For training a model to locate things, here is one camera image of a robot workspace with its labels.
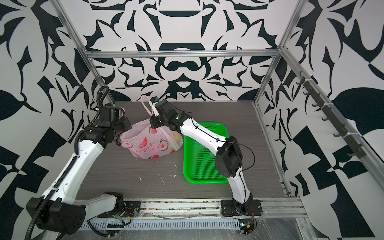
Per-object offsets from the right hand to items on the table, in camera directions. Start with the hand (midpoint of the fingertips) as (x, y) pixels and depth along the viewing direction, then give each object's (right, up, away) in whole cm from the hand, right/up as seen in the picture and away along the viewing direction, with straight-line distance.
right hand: (150, 117), depth 80 cm
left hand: (-12, -1, -3) cm, 13 cm away
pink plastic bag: (-1, -14, +1) cm, 14 cm away
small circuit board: (+47, -51, -9) cm, 70 cm away
